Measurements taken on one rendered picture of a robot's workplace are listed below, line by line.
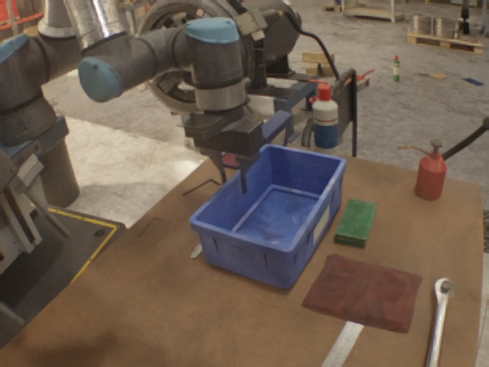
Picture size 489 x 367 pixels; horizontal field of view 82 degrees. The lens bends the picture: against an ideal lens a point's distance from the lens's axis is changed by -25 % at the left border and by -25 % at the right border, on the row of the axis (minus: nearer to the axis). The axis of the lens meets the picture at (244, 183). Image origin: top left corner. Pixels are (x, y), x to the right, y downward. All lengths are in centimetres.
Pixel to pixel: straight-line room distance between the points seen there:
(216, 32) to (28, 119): 58
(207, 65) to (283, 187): 40
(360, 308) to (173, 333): 33
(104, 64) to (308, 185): 53
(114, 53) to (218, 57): 18
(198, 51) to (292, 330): 49
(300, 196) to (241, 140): 27
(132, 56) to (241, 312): 48
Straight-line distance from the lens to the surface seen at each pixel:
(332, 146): 92
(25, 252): 128
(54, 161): 193
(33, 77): 98
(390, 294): 65
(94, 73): 59
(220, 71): 61
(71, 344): 71
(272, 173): 88
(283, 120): 98
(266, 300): 65
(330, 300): 63
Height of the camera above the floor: 99
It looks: 33 degrees down
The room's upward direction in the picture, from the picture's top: 8 degrees counter-clockwise
